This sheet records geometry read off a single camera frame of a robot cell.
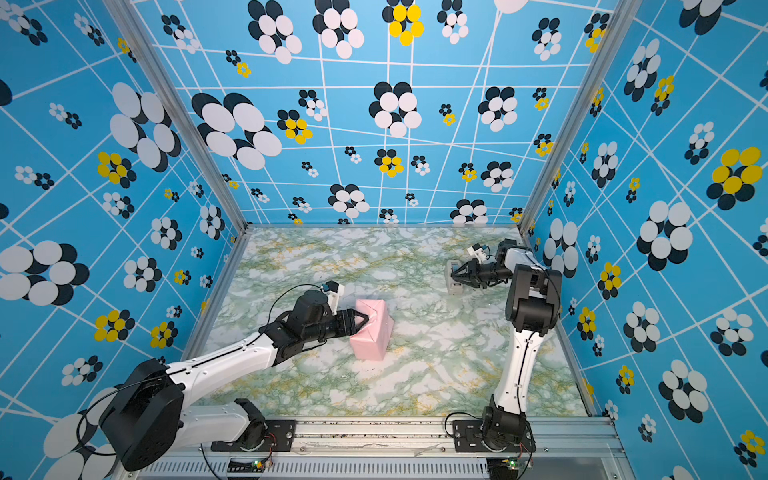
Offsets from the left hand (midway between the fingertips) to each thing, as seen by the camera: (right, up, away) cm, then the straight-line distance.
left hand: (365, 319), depth 82 cm
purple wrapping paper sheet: (+2, -4, -5) cm, 7 cm away
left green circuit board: (-28, -33, -10) cm, 45 cm away
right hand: (+30, +9, +19) cm, 37 cm away
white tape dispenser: (+28, +7, +17) cm, 34 cm away
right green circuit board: (+34, -32, -12) cm, 48 cm away
